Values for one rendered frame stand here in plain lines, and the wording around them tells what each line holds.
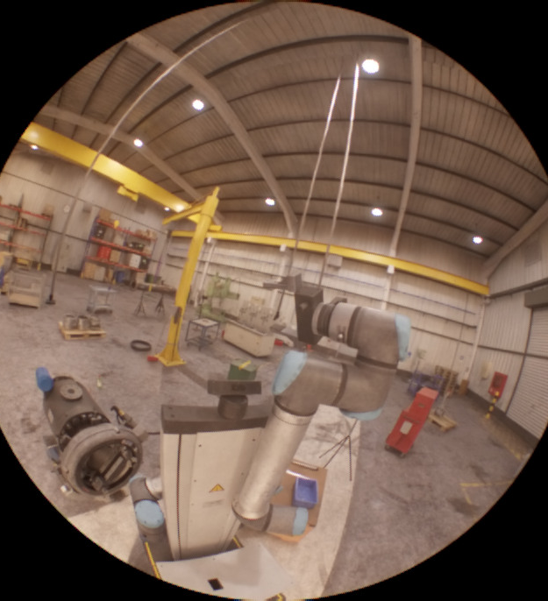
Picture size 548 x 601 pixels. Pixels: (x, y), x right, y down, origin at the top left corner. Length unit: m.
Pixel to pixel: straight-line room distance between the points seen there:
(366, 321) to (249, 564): 1.25
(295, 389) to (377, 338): 0.17
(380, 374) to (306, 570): 2.11
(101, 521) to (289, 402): 2.13
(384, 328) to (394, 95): 7.03
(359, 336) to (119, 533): 2.23
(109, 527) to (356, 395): 2.18
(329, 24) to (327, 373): 6.58
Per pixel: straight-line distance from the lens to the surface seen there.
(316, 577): 2.32
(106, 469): 1.90
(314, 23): 6.59
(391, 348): 0.39
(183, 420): 0.48
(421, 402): 3.75
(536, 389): 8.93
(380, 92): 7.18
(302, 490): 2.16
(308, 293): 0.44
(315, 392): 0.36
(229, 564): 1.28
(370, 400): 0.40
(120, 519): 2.28
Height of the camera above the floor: 2.08
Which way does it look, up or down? level
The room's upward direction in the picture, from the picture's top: 15 degrees clockwise
